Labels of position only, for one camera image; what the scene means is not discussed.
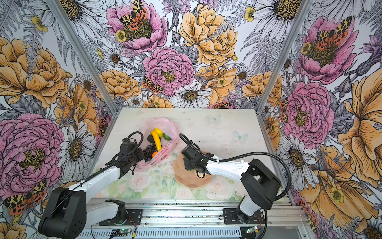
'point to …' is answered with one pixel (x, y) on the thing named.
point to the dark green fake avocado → (166, 137)
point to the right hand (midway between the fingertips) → (190, 165)
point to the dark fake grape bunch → (148, 151)
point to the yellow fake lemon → (158, 132)
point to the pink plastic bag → (169, 128)
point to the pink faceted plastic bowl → (187, 178)
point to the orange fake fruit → (153, 154)
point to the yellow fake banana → (157, 140)
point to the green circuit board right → (253, 229)
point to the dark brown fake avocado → (150, 139)
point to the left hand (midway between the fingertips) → (141, 156)
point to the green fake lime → (191, 170)
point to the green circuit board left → (120, 232)
